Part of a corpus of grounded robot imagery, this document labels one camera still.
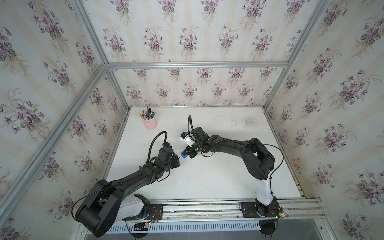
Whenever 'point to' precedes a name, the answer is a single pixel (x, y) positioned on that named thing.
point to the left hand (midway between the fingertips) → (180, 160)
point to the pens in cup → (147, 114)
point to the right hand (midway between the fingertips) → (187, 152)
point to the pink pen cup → (151, 124)
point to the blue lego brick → (183, 154)
